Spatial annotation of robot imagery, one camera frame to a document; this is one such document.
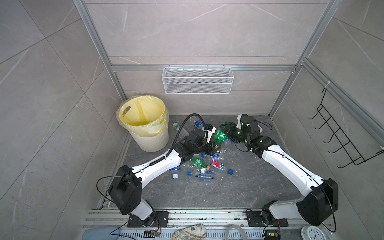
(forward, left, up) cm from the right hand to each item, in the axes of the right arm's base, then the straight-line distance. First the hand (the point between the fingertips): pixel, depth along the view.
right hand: (220, 126), depth 79 cm
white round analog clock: (-46, -38, -23) cm, 64 cm away
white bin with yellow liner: (+20, +48, -13) cm, 54 cm away
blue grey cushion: (-44, +58, -22) cm, 77 cm away
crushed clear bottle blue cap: (-19, +8, -21) cm, 30 cm away
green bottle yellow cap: (-10, +12, -20) cm, 26 cm away
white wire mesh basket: (+39, +11, +4) cm, 40 cm away
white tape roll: (-45, -8, -25) cm, 52 cm away
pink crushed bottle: (-13, +2, -19) cm, 23 cm away
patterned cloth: (-45, +15, -22) cm, 52 cm away
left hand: (-8, +1, -4) cm, 9 cm away
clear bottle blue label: (-15, +27, -23) cm, 38 cm away
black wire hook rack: (-17, -51, +6) cm, 54 cm away
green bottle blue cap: (-7, +2, 0) cm, 7 cm away
